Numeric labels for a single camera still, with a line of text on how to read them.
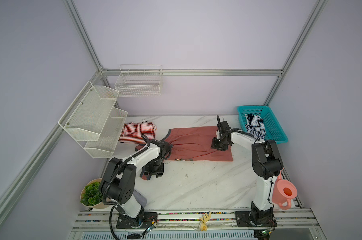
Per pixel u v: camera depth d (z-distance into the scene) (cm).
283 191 72
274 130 104
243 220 73
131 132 101
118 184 45
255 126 111
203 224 72
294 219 76
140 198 78
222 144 86
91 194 71
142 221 73
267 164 53
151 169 75
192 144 101
